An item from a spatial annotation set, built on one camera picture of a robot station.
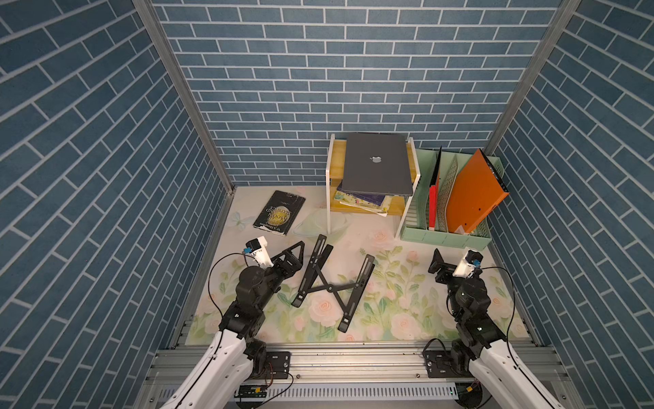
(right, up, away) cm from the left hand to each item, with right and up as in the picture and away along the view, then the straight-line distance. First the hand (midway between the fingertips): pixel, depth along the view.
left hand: (304, 249), depth 75 cm
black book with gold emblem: (-15, +10, +34) cm, 38 cm away
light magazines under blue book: (+14, +15, +19) cm, 28 cm away
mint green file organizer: (+44, +7, +22) cm, 50 cm away
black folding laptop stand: (+13, -18, +11) cm, 25 cm away
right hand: (+46, -2, +5) cm, 46 cm away
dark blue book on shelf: (+24, +15, +19) cm, 34 cm away
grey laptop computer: (+23, +26, +6) cm, 35 cm away
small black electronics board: (-15, -41, -3) cm, 43 cm away
